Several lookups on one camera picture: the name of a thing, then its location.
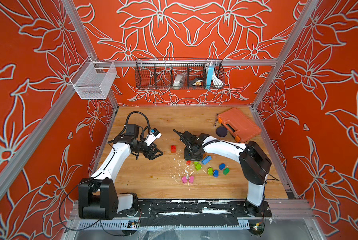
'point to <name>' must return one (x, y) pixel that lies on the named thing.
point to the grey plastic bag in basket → (180, 78)
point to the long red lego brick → (188, 162)
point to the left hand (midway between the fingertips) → (157, 148)
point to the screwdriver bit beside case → (215, 124)
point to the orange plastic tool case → (241, 127)
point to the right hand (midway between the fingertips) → (184, 159)
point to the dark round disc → (221, 131)
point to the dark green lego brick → (226, 171)
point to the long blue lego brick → (206, 160)
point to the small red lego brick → (173, 148)
